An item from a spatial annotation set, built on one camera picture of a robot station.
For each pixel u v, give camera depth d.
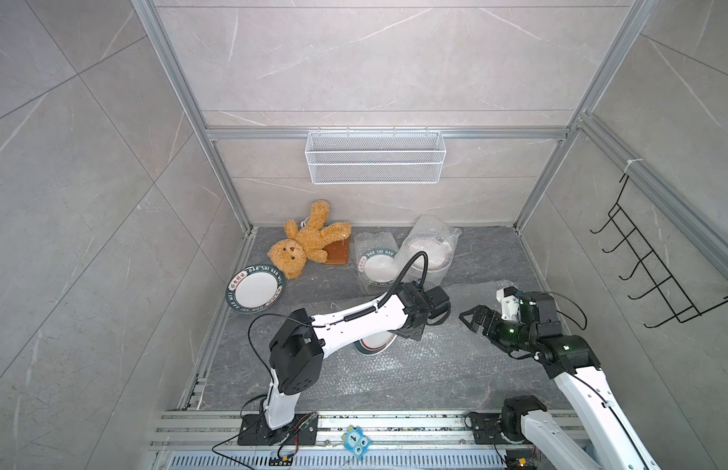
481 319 0.66
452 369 0.83
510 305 0.69
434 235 1.10
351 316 0.49
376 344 0.84
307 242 1.04
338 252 1.08
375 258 1.09
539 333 0.55
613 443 0.41
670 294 0.65
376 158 0.99
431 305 0.61
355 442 0.70
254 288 1.01
